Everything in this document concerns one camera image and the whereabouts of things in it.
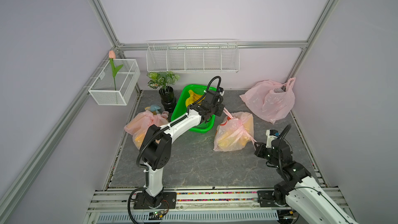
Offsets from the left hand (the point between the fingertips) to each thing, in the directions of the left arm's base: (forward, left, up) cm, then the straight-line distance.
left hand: (220, 104), depth 89 cm
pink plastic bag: (-5, +48, -7) cm, 49 cm away
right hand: (-21, -16, -8) cm, 28 cm away
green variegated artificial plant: (+14, +33, +9) cm, 37 cm away
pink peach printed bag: (-17, -6, -5) cm, 18 cm away
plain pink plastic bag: (+11, -41, -14) cm, 45 cm away
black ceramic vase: (+13, +32, -8) cm, 36 cm away
